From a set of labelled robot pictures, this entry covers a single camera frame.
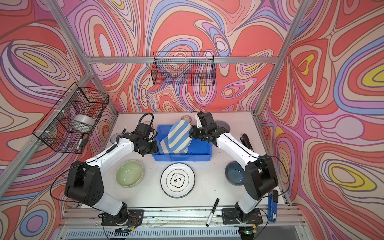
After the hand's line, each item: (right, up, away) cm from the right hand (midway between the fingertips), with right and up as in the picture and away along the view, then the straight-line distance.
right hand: (190, 134), depth 85 cm
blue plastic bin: (+5, -11, +11) cm, 17 cm away
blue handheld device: (+42, -33, -11) cm, 55 cm away
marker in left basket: (-54, -2, -12) cm, 56 cm away
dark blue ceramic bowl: (+26, -23, +1) cm, 35 cm away
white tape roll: (-51, +6, -15) cm, 54 cm away
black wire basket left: (-61, +5, -11) cm, 63 cm away
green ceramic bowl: (-37, -23, +2) cm, 44 cm away
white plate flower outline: (-7, -26, -1) cm, 27 cm away
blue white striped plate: (-7, -3, +3) cm, 8 cm away
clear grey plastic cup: (-48, -2, +6) cm, 48 cm away
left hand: (-19, -8, +3) cm, 21 cm away
